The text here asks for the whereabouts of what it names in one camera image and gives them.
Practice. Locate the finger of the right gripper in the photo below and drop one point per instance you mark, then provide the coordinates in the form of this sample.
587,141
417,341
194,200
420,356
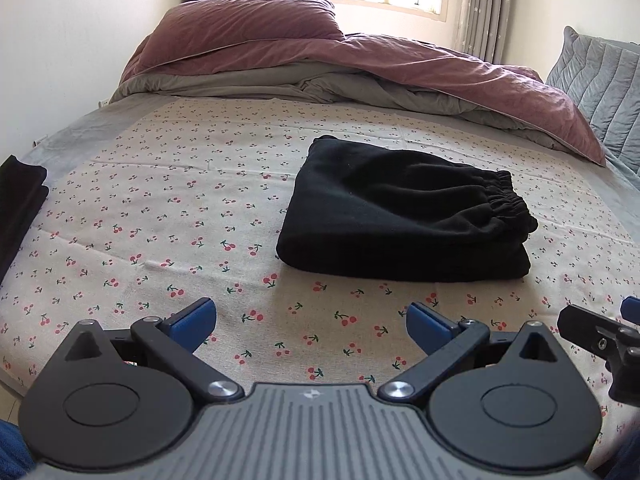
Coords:
617,344

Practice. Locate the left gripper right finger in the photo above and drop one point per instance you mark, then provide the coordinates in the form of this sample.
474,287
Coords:
451,348

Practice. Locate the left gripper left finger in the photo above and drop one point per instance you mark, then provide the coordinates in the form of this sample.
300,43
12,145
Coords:
151,361

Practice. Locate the black pants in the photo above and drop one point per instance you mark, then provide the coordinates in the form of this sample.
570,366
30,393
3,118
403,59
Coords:
361,211

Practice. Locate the cherry print cloth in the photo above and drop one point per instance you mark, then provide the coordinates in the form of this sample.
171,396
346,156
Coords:
189,202

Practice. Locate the black folded garment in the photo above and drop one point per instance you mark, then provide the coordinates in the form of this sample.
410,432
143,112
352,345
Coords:
21,197

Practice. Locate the grey quilted headboard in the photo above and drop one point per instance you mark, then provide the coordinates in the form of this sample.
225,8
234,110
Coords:
602,77

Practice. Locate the mauve and grey duvet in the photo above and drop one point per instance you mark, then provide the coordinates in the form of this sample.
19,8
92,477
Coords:
508,90

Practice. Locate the mauve pillow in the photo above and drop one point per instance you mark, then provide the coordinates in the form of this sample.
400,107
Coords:
198,27

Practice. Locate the grey patterned curtain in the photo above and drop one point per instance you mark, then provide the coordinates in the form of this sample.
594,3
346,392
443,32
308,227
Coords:
483,25

